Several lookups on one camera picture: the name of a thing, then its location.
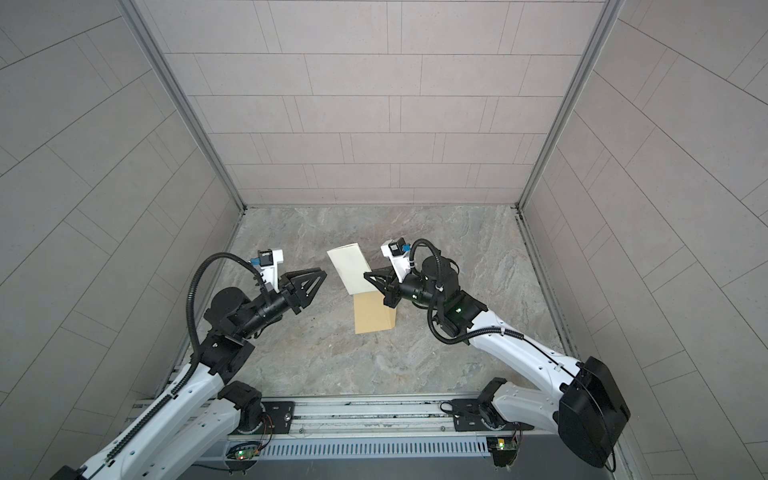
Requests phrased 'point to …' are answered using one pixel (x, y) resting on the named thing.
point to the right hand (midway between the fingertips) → (366, 280)
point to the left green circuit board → (247, 454)
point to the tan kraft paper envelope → (371, 314)
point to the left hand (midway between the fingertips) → (328, 277)
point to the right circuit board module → (504, 450)
